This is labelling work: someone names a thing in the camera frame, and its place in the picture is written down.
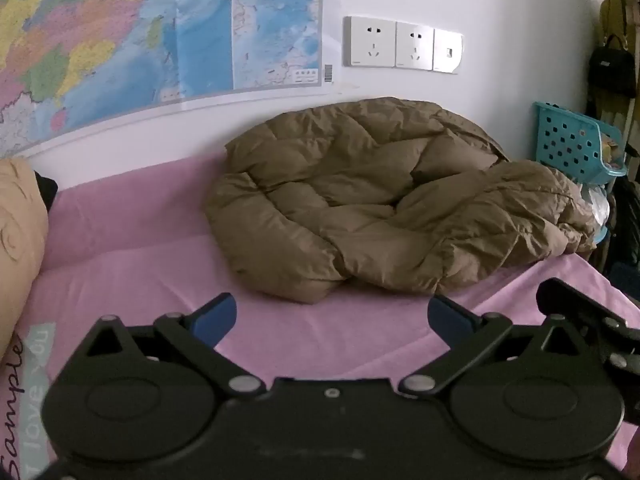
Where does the white wall socket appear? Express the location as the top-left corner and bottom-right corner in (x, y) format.
(395, 20), (435, 70)
(343, 15), (399, 68)

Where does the white plastic bag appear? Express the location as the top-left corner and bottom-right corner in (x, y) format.
(577, 183), (611, 227)

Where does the olive hanging garment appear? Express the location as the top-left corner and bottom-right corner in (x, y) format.
(585, 0), (640, 128)

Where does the black object behind pillow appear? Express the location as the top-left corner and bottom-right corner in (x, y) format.
(33, 170), (59, 217)

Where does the mauve bed sheet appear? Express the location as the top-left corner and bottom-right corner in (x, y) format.
(47, 152), (233, 271)

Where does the pink fleece blanket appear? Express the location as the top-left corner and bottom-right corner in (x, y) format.
(0, 240), (640, 480)

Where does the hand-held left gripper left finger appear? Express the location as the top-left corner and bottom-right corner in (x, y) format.
(80, 292), (268, 396)

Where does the dark cloth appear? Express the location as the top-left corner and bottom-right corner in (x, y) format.
(606, 174), (640, 306)

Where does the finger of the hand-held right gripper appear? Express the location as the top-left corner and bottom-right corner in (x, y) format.
(536, 277), (640, 380)

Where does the beige swirl pattern pillow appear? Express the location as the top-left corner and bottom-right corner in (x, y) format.
(0, 157), (51, 361)

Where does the black handbag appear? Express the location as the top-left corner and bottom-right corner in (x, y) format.
(588, 33), (637, 96)

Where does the colourful wall map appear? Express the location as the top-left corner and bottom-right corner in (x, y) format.
(0, 0), (335, 158)

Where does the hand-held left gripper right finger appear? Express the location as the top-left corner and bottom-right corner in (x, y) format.
(397, 295), (583, 396)

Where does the brown puffer down jacket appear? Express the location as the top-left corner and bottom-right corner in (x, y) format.
(204, 97), (601, 306)

